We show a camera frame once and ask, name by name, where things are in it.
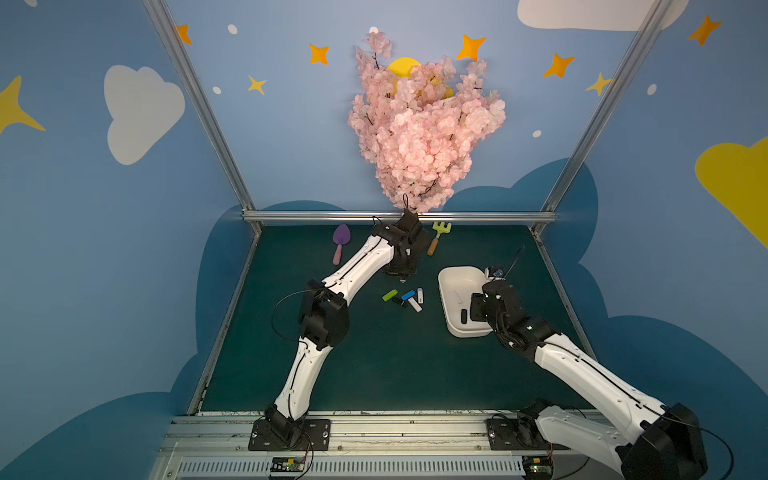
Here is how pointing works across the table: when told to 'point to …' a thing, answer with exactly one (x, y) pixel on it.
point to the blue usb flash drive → (408, 295)
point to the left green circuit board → (287, 464)
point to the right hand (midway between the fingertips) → (485, 293)
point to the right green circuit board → (538, 467)
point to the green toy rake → (440, 229)
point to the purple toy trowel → (341, 236)
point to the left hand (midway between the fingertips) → (409, 268)
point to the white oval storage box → (456, 285)
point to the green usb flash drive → (390, 295)
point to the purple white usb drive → (420, 295)
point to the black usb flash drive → (398, 300)
